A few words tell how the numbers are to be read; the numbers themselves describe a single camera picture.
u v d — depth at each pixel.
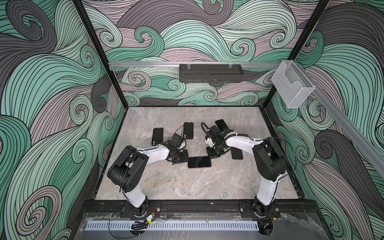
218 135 0.72
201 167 0.88
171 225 0.70
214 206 0.75
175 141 0.74
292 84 0.79
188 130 1.05
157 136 1.03
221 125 1.08
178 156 0.79
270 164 0.49
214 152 0.81
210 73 0.95
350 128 0.57
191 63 0.93
